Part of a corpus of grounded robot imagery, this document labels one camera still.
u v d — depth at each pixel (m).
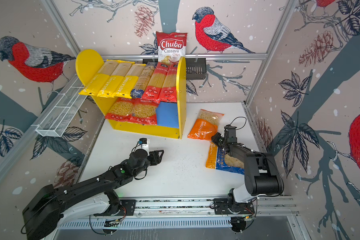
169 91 0.66
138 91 0.67
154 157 0.71
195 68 0.95
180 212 0.73
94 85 0.72
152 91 0.67
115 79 0.74
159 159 0.74
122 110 0.93
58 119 0.73
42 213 0.40
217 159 0.86
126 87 0.70
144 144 0.73
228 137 0.73
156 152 0.74
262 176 0.45
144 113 0.91
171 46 0.84
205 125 1.03
